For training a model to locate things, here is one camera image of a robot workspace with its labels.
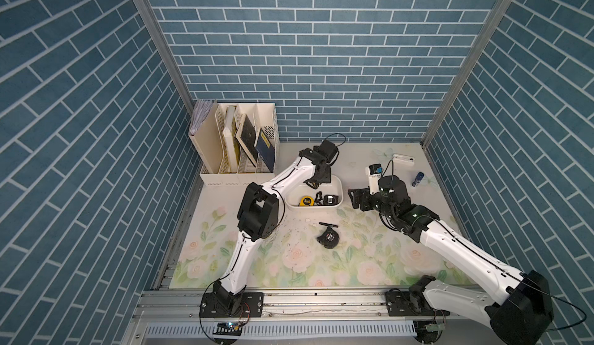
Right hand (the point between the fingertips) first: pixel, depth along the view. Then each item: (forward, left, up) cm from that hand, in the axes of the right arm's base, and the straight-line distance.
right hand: (360, 189), depth 80 cm
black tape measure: (-12, +9, -16) cm, 22 cm away
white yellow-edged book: (+18, +50, +7) cm, 53 cm away
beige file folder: (+15, +60, +8) cm, 62 cm away
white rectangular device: (+31, -25, -17) cm, 43 cm away
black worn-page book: (+23, +47, -1) cm, 53 cm away
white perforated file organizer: (+37, +43, +2) cm, 56 cm away
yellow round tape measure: (+4, +19, -17) cm, 26 cm away
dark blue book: (+24, +40, -9) cm, 47 cm away
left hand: (+11, +12, -10) cm, 19 cm away
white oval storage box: (+7, +25, -16) cm, 30 cm away
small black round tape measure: (+5, +9, -16) cm, 19 cm away
